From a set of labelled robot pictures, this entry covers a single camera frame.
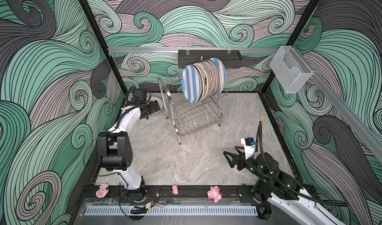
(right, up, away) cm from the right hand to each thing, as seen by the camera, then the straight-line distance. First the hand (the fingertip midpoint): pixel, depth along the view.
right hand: (230, 151), depth 72 cm
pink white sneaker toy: (-63, -20, 0) cm, 66 cm away
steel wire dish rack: (-21, +14, +29) cm, 39 cm away
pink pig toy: (-8, -20, -1) cm, 22 cm away
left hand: (-43, +21, +20) cm, 52 cm away
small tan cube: (+33, +14, +32) cm, 48 cm away
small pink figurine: (-27, -20, +1) cm, 34 cm away
